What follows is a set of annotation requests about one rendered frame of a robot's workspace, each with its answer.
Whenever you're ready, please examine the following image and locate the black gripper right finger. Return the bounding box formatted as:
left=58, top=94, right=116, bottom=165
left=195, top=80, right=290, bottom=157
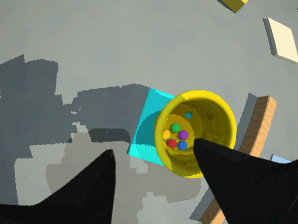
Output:
left=193, top=137, right=298, bottom=224

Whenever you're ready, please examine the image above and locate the yellow cup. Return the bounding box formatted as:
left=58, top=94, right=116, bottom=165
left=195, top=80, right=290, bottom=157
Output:
left=153, top=89, right=237, bottom=179

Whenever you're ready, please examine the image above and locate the yellow rectangular block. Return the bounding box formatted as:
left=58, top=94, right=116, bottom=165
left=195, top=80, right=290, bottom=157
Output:
left=222, top=0, right=247, bottom=14

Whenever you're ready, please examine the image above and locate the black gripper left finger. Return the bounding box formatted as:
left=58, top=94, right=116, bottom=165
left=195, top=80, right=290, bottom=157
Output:
left=0, top=149, right=116, bottom=224

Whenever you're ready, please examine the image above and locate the orange flat bar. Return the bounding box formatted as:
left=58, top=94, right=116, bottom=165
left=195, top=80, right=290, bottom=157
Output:
left=200, top=95, right=277, bottom=224

